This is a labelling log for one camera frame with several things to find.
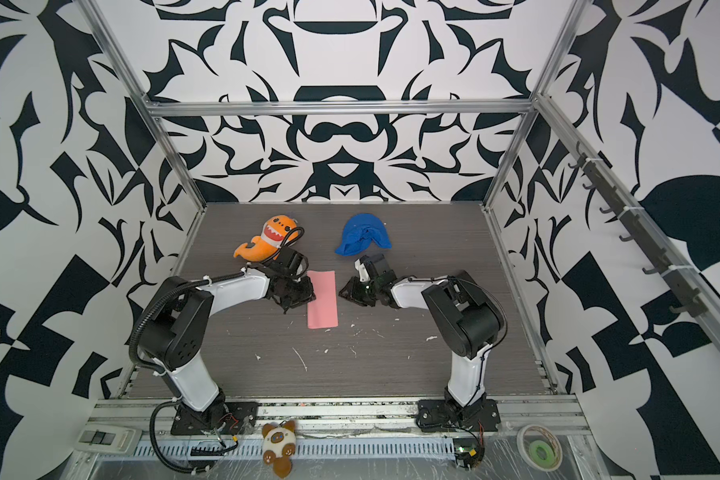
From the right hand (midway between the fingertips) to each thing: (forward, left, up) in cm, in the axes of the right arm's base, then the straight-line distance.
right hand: (342, 292), depth 93 cm
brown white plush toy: (-38, +13, 0) cm, 40 cm away
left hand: (+1, +8, -1) cm, 8 cm away
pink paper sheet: (-5, +6, -3) cm, 8 cm away
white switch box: (-37, +53, 0) cm, 65 cm away
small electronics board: (-40, -31, -5) cm, 50 cm away
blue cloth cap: (+22, -6, +3) cm, 22 cm away
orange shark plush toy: (+16, +26, +2) cm, 31 cm away
